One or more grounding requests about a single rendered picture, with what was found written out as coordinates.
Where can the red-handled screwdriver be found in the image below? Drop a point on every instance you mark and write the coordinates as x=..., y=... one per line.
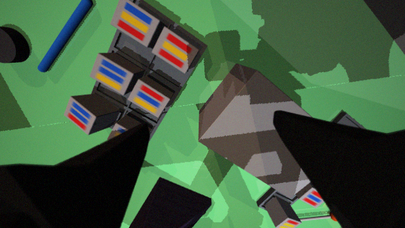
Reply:
x=320, y=217

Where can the blue cylindrical rod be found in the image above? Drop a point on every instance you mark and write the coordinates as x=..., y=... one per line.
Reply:
x=81, y=10

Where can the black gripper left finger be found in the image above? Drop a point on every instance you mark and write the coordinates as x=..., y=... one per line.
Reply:
x=89, y=190

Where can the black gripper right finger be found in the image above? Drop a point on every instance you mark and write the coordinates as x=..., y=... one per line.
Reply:
x=359, y=173

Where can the black short cylinder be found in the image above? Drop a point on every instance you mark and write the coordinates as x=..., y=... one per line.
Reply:
x=13, y=46

